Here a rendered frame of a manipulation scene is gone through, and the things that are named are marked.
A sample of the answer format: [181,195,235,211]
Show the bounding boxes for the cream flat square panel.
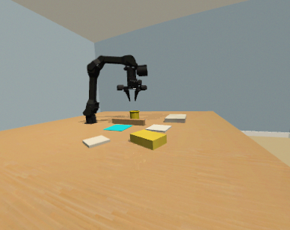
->
[145,125,172,133]

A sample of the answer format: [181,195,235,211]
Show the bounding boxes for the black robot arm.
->
[83,55,147,124]

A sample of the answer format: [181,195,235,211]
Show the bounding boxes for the yellow cup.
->
[129,111,139,119]

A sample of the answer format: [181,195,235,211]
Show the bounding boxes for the light wooden bar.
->
[112,118,145,126]

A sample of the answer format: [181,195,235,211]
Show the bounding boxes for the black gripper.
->
[117,75,147,101]

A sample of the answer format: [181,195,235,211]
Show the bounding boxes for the yellow rectangular block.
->
[130,130,167,150]

